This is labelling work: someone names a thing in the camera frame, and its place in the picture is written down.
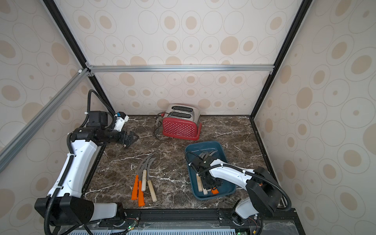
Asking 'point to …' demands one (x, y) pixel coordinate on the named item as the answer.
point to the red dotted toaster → (182, 121)
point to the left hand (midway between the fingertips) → (133, 133)
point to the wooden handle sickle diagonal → (205, 191)
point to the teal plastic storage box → (225, 188)
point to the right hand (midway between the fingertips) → (216, 185)
